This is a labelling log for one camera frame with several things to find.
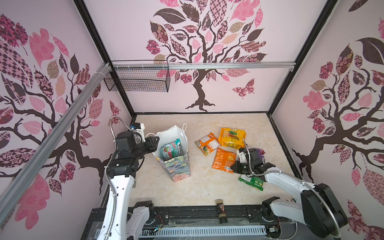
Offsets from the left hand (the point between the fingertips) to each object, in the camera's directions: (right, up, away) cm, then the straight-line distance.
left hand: (158, 140), depth 72 cm
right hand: (+40, -16, +16) cm, 46 cm away
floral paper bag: (+9, -15, +4) cm, 18 cm away
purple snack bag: (+61, -10, +22) cm, 65 cm away
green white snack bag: (+51, -24, +11) cm, 58 cm away
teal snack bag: (+4, -7, +13) cm, 16 cm away
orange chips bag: (+36, -14, +21) cm, 44 cm away
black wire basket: (-19, +40, +23) cm, 50 cm away
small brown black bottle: (+32, -37, 0) cm, 49 cm away
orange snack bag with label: (+27, -4, +26) cm, 38 cm away
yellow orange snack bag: (+43, -1, +26) cm, 50 cm away
